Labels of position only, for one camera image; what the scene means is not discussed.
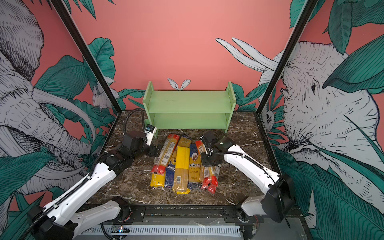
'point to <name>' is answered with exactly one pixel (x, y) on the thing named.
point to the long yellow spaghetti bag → (181, 173)
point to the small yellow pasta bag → (184, 142)
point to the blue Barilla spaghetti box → (170, 174)
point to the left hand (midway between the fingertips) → (155, 139)
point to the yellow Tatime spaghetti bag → (157, 180)
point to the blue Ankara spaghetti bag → (195, 180)
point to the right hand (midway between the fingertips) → (202, 162)
